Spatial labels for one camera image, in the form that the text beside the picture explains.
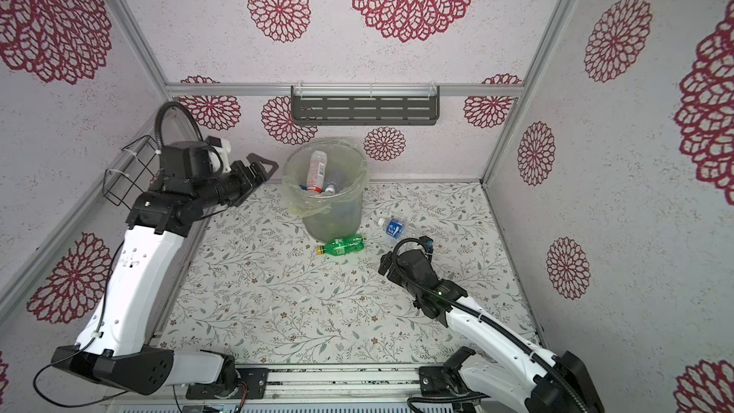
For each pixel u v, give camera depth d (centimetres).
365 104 95
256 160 59
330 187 88
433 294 57
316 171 90
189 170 48
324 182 90
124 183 76
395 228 100
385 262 73
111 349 38
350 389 73
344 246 97
